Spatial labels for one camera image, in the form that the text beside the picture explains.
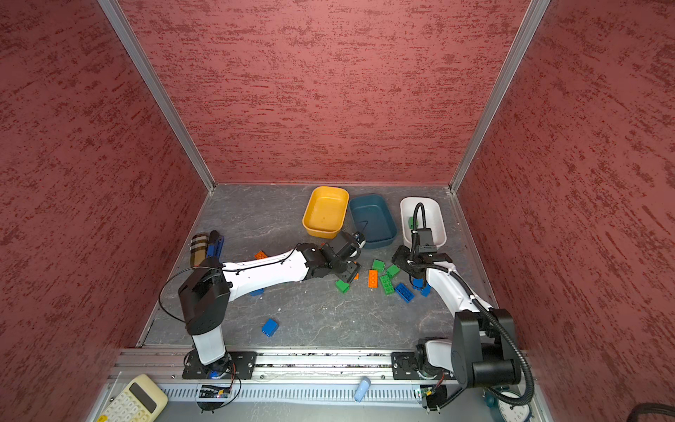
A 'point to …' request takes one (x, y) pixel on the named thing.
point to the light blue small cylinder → (362, 389)
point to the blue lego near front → (270, 327)
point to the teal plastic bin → (370, 216)
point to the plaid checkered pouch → (198, 249)
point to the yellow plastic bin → (325, 212)
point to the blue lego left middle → (257, 293)
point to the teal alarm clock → (510, 412)
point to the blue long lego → (404, 293)
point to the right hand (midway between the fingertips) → (395, 263)
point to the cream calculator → (140, 400)
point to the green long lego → (388, 285)
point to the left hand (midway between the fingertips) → (349, 268)
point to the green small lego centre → (343, 287)
